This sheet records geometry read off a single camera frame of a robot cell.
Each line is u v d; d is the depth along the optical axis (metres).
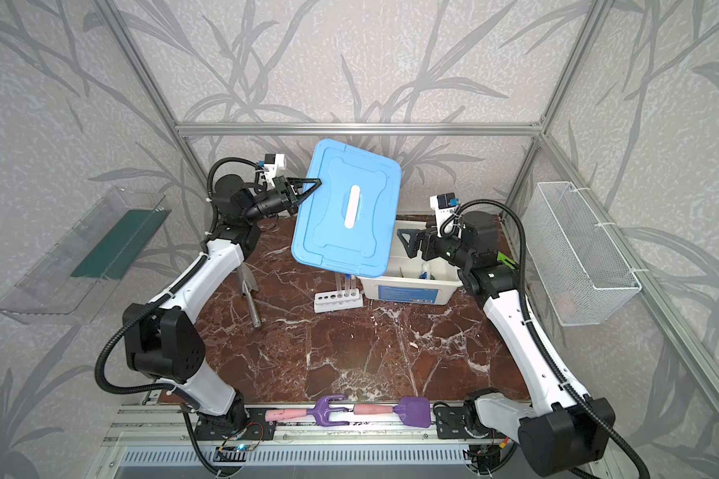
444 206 0.60
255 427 0.73
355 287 0.90
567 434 0.36
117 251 0.63
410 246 0.64
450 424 0.73
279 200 0.66
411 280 0.94
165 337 0.44
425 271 0.96
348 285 0.89
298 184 0.69
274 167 0.69
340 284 0.91
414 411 0.76
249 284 0.98
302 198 0.68
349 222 0.72
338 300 0.93
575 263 0.62
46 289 0.60
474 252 0.53
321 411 0.74
